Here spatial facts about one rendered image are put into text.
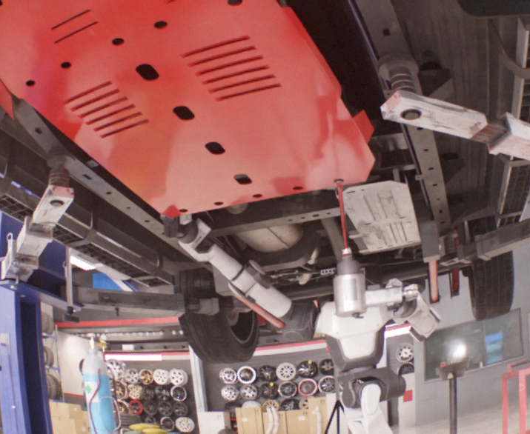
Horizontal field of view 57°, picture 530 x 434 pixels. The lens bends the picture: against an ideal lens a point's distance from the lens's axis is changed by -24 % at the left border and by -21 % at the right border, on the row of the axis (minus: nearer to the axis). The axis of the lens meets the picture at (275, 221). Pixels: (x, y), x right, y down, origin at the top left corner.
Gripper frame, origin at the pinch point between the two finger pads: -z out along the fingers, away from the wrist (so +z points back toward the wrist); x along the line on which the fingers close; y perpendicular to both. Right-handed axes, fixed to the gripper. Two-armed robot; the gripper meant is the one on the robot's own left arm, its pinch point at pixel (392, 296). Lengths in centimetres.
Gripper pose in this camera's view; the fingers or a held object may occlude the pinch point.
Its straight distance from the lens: 175.6
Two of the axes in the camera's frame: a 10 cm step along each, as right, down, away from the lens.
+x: -0.7, -9.3, 3.6
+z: 4.5, 2.9, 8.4
